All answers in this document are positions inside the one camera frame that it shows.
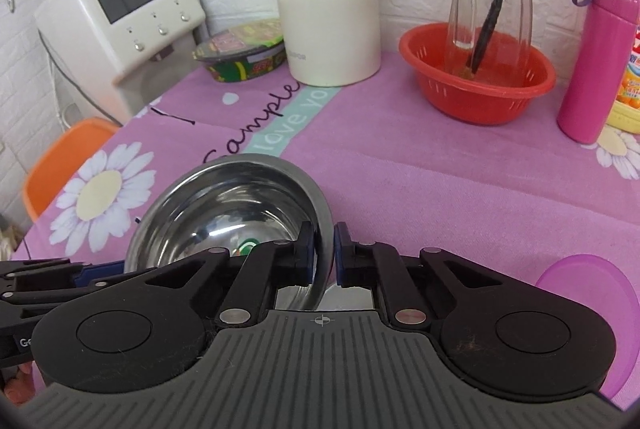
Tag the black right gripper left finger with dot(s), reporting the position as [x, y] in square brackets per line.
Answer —
[269, 267]

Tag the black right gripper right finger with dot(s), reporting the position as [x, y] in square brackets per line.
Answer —
[379, 268]

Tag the stainless steel bowl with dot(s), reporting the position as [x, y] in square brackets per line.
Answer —
[237, 202]

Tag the purple plastic bowl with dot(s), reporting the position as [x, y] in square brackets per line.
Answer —
[607, 312]

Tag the left hand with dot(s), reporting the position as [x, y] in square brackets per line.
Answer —
[21, 387]

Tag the orange plastic stool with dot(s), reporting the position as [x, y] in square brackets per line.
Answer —
[62, 159]

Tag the purple floral tablecloth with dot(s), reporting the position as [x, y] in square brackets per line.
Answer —
[516, 198]

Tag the instant noodle bowl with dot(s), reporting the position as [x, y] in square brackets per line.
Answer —
[243, 52]

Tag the red plastic colander basket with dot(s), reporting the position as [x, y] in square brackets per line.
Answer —
[493, 96]

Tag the white countertop appliance with screen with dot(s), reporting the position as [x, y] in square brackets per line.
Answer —
[120, 55]

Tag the pink thermos bottle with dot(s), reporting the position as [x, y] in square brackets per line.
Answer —
[607, 38]

